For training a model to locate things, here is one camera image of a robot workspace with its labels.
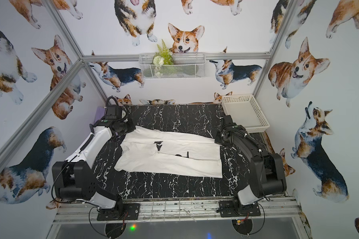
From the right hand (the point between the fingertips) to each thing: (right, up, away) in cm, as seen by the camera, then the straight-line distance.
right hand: (218, 139), depth 89 cm
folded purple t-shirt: (-83, +16, +20) cm, 87 cm away
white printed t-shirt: (-42, -8, +6) cm, 43 cm away
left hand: (-48, +10, -2) cm, 49 cm away
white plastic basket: (+26, +19, +28) cm, 42 cm away
